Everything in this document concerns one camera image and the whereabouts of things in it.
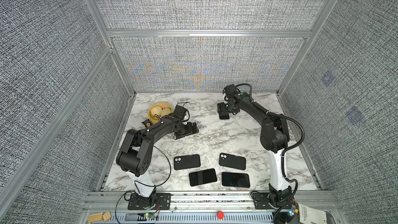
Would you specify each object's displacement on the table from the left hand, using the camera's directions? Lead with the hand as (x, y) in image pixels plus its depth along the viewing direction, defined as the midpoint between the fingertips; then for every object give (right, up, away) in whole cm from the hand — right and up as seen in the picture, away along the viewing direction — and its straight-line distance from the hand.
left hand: (193, 133), depth 92 cm
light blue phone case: (+18, +12, -3) cm, 22 cm away
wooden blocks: (-41, -33, -23) cm, 58 cm away
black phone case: (-3, -15, -6) cm, 17 cm away
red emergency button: (+13, -32, -24) cm, 42 cm away
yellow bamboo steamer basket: (-23, +13, +9) cm, 28 cm away
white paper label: (+52, -33, -24) cm, 66 cm away
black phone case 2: (+22, -15, -6) cm, 27 cm away
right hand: (+20, +14, +9) cm, 26 cm away
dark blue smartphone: (+18, +11, -2) cm, 21 cm away
